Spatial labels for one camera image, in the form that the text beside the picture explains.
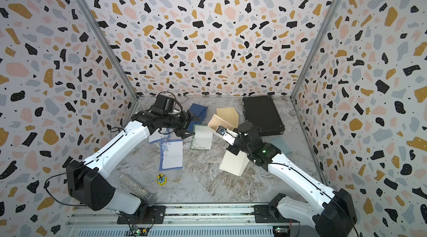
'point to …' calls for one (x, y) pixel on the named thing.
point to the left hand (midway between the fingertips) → (201, 123)
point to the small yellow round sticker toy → (161, 179)
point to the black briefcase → (262, 112)
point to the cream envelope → (234, 164)
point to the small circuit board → (136, 231)
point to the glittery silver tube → (149, 199)
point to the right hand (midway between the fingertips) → (226, 135)
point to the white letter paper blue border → (171, 154)
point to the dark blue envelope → (198, 110)
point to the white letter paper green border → (202, 139)
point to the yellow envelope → (229, 114)
